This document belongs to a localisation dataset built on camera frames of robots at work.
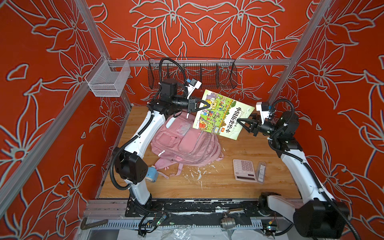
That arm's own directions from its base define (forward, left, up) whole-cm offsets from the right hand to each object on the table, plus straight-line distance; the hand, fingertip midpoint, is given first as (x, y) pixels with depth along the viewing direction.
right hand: (238, 119), depth 67 cm
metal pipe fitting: (-37, +6, -29) cm, 47 cm away
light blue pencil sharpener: (-15, +43, -26) cm, 52 cm away
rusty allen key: (-37, +73, -32) cm, 88 cm away
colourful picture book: (+1, +7, +1) cm, 8 cm away
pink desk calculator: (-12, -8, -32) cm, 35 cm away
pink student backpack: (+5, +31, -29) cm, 43 cm away
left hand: (+4, +14, +6) cm, 16 cm away
